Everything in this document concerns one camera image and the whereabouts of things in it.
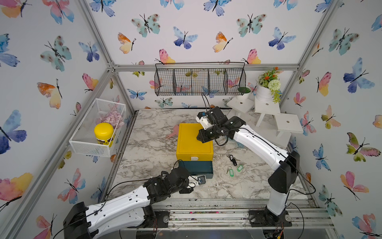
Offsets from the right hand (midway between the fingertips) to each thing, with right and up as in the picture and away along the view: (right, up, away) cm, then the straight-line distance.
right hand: (198, 136), depth 78 cm
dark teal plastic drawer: (0, -16, -2) cm, 16 cm away
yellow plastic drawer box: (-4, -6, -3) cm, 7 cm away
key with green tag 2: (+25, -20, +13) cm, 35 cm away
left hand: (-2, -19, -1) cm, 19 cm away
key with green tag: (+20, -22, +13) cm, 32 cm away
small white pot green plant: (+28, +26, +16) cm, 41 cm away
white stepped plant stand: (+54, +7, +15) cm, 57 cm away
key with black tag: (+22, -15, +16) cm, 32 cm away
